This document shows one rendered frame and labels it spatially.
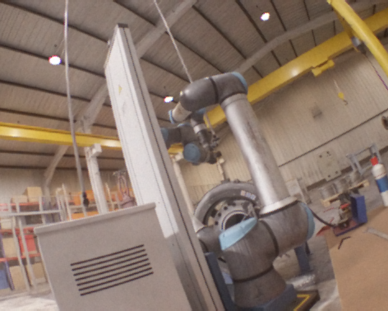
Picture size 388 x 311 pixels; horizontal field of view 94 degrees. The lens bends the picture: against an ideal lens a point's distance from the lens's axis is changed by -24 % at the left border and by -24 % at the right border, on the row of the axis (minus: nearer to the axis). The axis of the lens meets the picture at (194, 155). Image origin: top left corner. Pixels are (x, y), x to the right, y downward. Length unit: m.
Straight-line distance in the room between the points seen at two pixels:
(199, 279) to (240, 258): 0.15
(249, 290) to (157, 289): 0.31
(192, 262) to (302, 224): 0.39
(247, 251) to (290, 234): 0.16
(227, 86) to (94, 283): 0.80
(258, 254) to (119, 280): 0.43
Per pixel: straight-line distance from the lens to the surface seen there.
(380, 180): 1.14
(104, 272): 0.62
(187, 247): 0.80
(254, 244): 0.78
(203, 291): 0.83
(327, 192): 5.78
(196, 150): 1.21
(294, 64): 13.44
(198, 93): 0.92
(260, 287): 0.80
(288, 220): 0.82
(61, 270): 0.61
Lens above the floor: 0.74
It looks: 16 degrees up
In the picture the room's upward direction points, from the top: 20 degrees counter-clockwise
